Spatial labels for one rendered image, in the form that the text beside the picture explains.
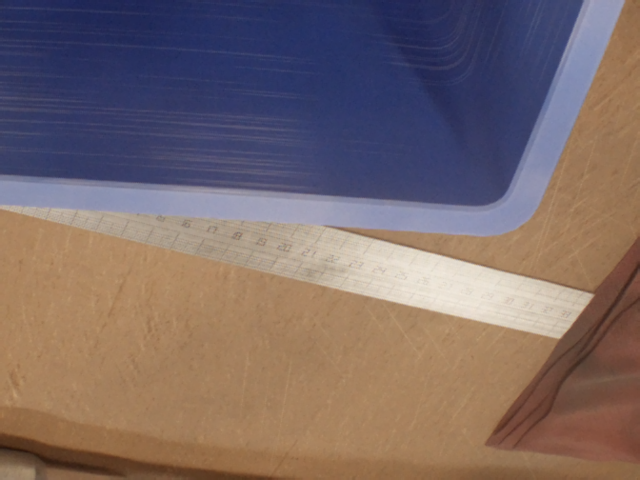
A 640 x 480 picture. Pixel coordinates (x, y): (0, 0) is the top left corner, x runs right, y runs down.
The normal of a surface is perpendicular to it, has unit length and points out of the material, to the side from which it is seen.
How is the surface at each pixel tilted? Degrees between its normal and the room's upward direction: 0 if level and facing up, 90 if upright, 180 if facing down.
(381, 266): 0
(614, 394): 23
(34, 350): 0
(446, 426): 0
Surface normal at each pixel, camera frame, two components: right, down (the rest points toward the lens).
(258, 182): 0.22, -0.68
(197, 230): 0.11, 0.73
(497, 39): -0.97, -0.06
